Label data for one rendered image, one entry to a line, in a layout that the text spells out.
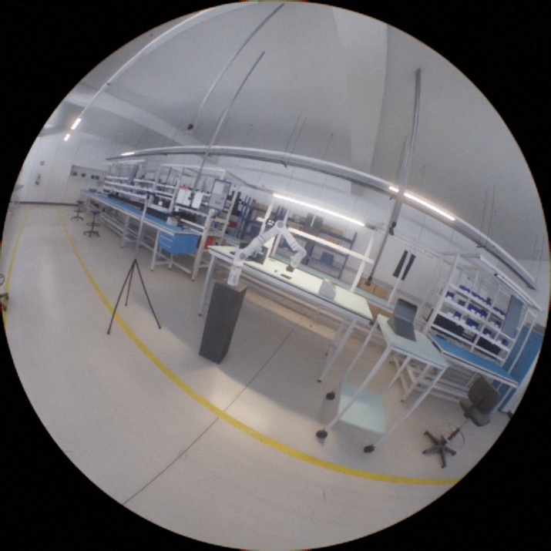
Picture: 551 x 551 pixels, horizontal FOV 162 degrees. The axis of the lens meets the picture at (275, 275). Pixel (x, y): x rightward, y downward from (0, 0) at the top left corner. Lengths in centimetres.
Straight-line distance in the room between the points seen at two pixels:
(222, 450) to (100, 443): 85
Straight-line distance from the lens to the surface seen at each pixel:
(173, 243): 336
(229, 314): 176
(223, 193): 332
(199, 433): 161
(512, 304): 362
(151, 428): 161
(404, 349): 135
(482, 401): 243
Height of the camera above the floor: 144
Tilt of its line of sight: 13 degrees down
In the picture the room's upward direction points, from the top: 20 degrees clockwise
